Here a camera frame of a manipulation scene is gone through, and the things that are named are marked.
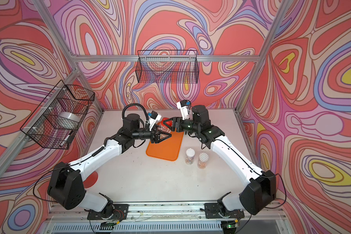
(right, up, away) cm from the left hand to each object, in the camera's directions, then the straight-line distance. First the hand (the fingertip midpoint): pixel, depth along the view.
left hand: (169, 133), depth 74 cm
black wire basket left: (-55, +7, -4) cm, 55 cm away
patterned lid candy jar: (+19, -14, +7) cm, 25 cm away
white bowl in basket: (-49, +7, -3) cm, 50 cm away
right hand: (0, +4, -2) cm, 5 cm away
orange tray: (-1, -12, +22) cm, 25 cm away
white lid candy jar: (+12, -12, +9) cm, 19 cm away
